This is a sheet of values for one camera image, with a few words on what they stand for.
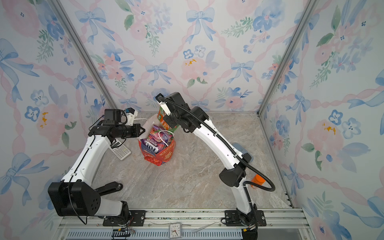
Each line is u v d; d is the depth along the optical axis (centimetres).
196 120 48
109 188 79
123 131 66
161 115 78
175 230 69
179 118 52
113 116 62
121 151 97
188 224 73
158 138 79
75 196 41
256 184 50
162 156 80
